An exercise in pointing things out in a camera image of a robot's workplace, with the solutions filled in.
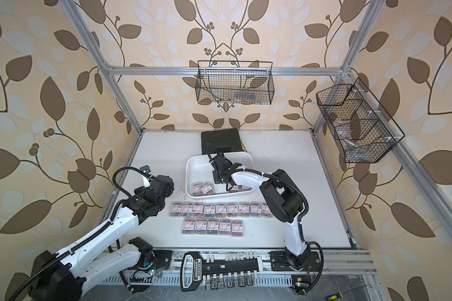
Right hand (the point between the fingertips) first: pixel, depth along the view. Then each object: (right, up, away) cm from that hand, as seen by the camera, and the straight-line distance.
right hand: (222, 175), depth 97 cm
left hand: (-29, -1, -16) cm, 33 cm away
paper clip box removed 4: (-5, -15, -12) cm, 20 cm away
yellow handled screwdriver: (+44, -39, -30) cm, 66 cm away
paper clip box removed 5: (0, -15, -11) cm, 19 cm away
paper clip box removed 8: (+21, -15, -11) cm, 29 cm away
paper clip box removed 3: (-11, -15, -10) cm, 21 cm away
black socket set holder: (+7, -33, -26) cm, 42 cm away
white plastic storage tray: (-12, -1, -1) cm, 12 cm away
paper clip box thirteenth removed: (+2, -21, -16) cm, 27 cm away
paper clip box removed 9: (-14, -20, -16) cm, 29 cm away
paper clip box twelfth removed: (-3, -21, -16) cm, 27 cm away
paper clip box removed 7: (+11, -15, -11) cm, 21 cm away
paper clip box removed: (-21, -15, -10) cm, 28 cm away
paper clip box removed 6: (+6, -15, -11) cm, 20 cm away
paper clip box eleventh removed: (-8, -21, -16) cm, 28 cm away
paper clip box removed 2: (-16, -15, -10) cm, 24 cm away
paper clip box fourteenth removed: (+8, -21, -16) cm, 28 cm away
